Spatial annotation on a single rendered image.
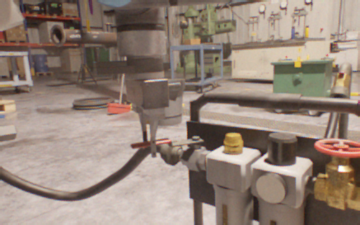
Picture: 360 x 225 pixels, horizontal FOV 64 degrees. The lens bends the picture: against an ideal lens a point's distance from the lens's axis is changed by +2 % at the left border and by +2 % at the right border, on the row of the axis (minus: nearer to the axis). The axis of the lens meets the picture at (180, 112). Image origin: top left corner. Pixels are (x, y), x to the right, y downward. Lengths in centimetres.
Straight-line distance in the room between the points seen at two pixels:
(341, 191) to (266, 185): 11
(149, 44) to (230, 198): 32
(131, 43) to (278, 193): 35
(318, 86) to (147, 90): 266
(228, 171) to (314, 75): 256
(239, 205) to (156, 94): 26
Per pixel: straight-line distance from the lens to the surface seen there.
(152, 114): 50
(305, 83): 307
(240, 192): 56
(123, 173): 79
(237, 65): 666
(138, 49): 51
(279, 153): 51
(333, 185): 51
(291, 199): 52
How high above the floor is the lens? 65
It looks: 11 degrees down
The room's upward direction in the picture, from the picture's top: 3 degrees counter-clockwise
